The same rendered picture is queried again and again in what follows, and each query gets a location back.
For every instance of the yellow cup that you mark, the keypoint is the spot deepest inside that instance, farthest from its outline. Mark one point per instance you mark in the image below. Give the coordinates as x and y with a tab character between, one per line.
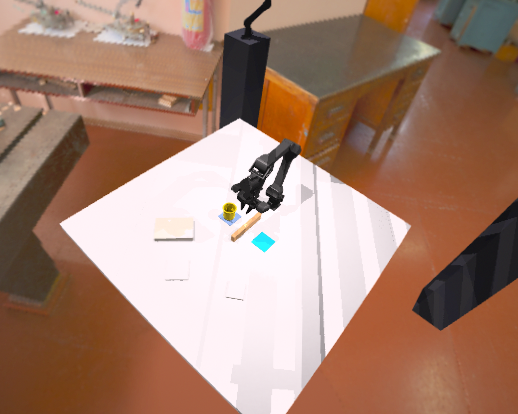
229	210

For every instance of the tan wooden flat bar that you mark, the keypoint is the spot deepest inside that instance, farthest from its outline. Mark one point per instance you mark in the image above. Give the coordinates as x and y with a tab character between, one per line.
245	227

